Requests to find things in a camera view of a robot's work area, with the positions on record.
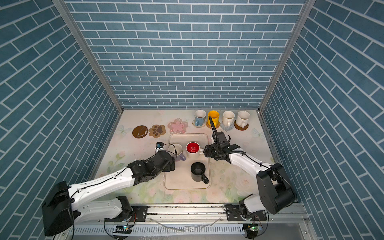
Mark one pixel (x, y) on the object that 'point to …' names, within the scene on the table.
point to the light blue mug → (199, 115)
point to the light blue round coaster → (226, 128)
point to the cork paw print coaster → (156, 130)
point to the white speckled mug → (242, 118)
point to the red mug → (193, 150)
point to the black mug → (197, 171)
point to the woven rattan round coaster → (209, 126)
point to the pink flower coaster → (177, 126)
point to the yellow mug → (215, 115)
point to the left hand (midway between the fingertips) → (170, 161)
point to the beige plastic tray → (180, 178)
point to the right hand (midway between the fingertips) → (206, 150)
